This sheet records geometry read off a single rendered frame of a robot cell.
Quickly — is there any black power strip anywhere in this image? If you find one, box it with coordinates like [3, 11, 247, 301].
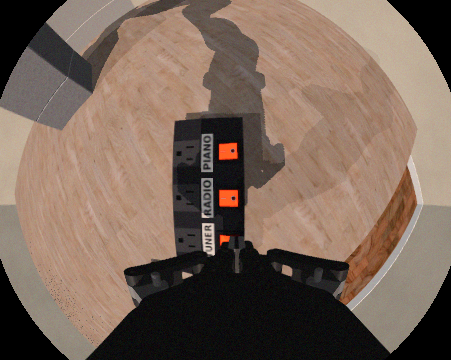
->
[172, 117, 245, 256]

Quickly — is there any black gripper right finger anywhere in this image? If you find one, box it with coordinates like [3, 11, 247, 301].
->
[236, 236, 349, 300]

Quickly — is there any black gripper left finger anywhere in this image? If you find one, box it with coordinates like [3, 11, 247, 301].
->
[124, 236, 237, 307]

